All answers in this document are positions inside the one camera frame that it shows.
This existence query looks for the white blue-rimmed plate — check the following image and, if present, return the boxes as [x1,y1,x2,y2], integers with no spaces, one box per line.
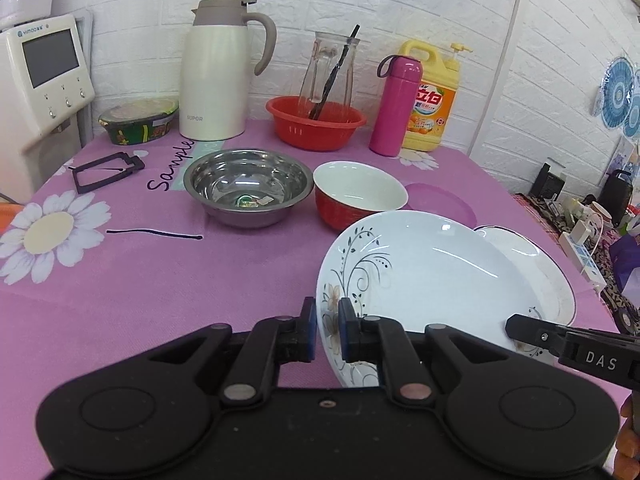
[474,224,578,359]

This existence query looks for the white floral plate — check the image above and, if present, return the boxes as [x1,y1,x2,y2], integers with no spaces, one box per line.
[316,210,550,388]

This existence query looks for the red and white bowl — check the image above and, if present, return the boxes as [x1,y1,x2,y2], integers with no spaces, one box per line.
[312,160,408,231]

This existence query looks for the purple plastic bowl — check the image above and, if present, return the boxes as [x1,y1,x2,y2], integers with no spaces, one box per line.
[406,183,477,229]

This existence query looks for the stainless steel bowl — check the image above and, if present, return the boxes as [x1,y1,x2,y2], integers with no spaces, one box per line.
[183,148,314,230]

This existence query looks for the person's right hand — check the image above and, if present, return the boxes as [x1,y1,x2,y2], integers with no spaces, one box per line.
[613,396,640,480]

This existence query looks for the plaid cloth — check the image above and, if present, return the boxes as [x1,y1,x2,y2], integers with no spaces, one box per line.
[512,192,640,336]

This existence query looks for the white power strip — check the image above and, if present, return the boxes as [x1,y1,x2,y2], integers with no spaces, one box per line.
[559,220,606,294]

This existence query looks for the black phone stand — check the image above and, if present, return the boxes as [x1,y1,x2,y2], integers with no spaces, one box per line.
[528,158,566,200]

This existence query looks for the black speaker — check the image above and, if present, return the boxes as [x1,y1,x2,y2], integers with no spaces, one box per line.
[598,169,634,226]

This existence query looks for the purple floral tablecloth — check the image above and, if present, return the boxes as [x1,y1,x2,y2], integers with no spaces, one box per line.
[1,122,617,479]

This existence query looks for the red plastic basket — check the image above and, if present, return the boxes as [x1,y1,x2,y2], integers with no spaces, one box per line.
[266,96,367,152]

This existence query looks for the pink thermos bottle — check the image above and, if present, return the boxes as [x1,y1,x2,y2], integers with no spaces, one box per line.
[369,54,423,157]

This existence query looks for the yellow dish soap bottle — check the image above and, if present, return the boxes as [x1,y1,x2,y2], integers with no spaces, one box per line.
[399,40,472,152]

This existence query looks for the glass pitcher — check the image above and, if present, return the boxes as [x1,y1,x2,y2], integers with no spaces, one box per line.
[297,30,366,118]

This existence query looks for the instant noodle bowl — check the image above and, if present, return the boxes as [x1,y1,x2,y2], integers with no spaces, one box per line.
[98,96,179,146]

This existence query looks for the white thermos jug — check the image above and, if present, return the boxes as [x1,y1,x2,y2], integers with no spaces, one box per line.
[179,0,277,142]

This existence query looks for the black stirring stick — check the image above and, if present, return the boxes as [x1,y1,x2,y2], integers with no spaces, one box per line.
[308,24,362,122]

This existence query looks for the white water dispenser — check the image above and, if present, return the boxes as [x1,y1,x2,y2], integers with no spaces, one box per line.
[1,14,94,203]

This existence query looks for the black rectangular frame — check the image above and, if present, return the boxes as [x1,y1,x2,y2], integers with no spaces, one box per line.
[72,152,145,195]

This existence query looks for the blue wall decoration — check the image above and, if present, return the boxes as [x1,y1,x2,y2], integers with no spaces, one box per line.
[591,56,639,140]

